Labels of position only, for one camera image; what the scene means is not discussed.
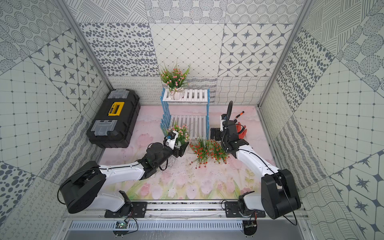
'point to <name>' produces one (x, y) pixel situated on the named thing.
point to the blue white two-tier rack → (199, 125)
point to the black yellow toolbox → (114, 121)
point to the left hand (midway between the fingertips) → (186, 140)
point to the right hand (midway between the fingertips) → (219, 130)
